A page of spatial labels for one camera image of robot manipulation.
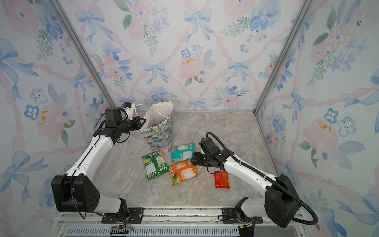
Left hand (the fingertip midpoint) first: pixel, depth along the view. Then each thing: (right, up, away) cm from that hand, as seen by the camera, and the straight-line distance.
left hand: (145, 118), depth 81 cm
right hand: (+27, -23, +1) cm, 36 cm away
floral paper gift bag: (+7, -6, -2) cm, 9 cm away
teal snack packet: (+20, -21, +11) cm, 31 cm away
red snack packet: (+42, -35, +3) cm, 55 cm away
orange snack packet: (+20, -31, +4) cm, 37 cm away
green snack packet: (+4, -27, +7) cm, 28 cm away
